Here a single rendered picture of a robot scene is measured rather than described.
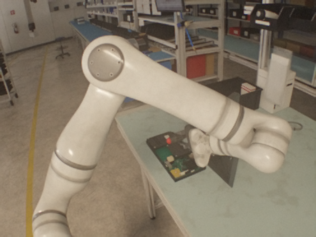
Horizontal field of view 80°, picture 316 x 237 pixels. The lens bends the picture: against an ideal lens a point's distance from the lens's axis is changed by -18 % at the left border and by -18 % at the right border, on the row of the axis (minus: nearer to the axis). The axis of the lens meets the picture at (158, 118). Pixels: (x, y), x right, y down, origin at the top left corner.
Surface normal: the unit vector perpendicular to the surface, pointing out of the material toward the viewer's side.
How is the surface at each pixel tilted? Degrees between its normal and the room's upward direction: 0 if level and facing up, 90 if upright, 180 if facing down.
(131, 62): 66
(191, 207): 0
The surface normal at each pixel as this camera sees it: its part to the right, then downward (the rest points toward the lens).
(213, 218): -0.07, -0.85
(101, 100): 0.08, -0.11
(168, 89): 0.05, 0.20
